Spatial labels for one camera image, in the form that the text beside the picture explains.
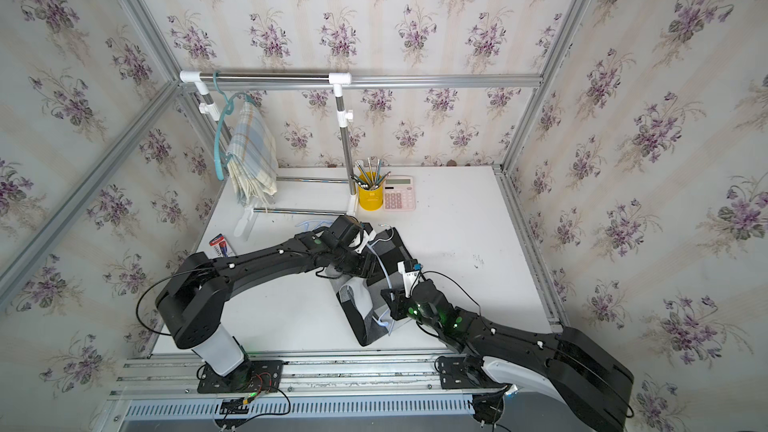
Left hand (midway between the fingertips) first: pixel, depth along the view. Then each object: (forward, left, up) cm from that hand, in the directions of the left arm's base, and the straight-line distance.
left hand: (382, 277), depth 82 cm
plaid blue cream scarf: (+28, +37, +20) cm, 51 cm away
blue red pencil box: (+14, +53, -7) cm, 55 cm away
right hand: (-5, -1, -1) cm, 5 cm away
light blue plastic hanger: (+7, +3, +7) cm, 10 cm away
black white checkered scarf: (-10, +4, +1) cm, 11 cm away
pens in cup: (+36, +4, +1) cm, 36 cm away
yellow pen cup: (+30, +4, -2) cm, 30 cm away
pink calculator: (+36, -7, -6) cm, 37 cm away
